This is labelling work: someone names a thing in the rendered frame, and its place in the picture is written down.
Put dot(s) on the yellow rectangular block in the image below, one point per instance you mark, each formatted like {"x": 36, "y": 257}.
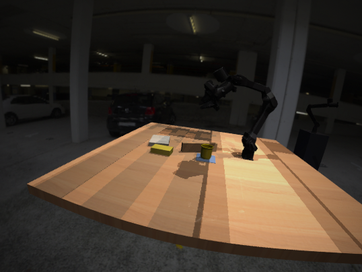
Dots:
{"x": 162, "y": 150}

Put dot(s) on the yellow cup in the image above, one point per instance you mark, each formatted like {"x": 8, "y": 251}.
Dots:
{"x": 206, "y": 151}

